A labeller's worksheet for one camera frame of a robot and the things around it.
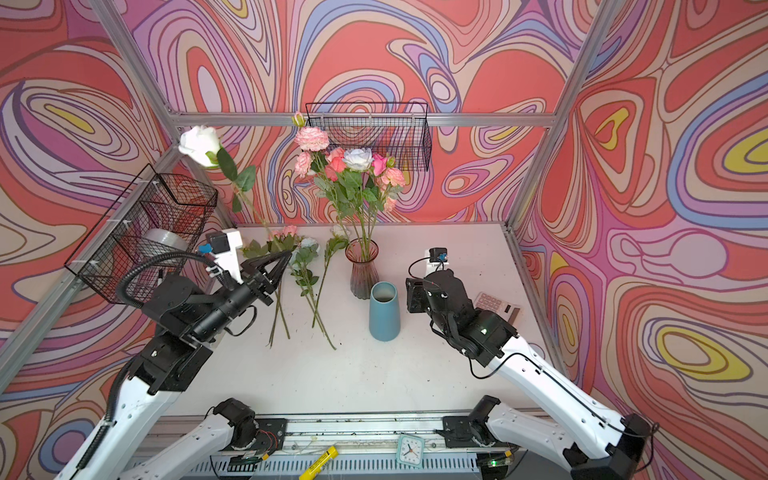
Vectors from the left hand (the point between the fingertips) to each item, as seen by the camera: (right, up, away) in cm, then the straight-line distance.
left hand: (295, 253), depth 56 cm
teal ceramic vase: (+17, -15, +21) cm, 31 cm away
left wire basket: (-42, +10, +21) cm, 48 cm away
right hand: (+24, -9, +16) cm, 30 cm away
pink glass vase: (+10, -6, +40) cm, 42 cm away
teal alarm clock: (+23, -47, +14) cm, 54 cm away
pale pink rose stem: (-21, +5, +55) cm, 59 cm away
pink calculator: (+56, -18, +38) cm, 70 cm away
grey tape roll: (-38, +4, +18) cm, 42 cm away
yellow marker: (-1, -51, +12) cm, 52 cm away
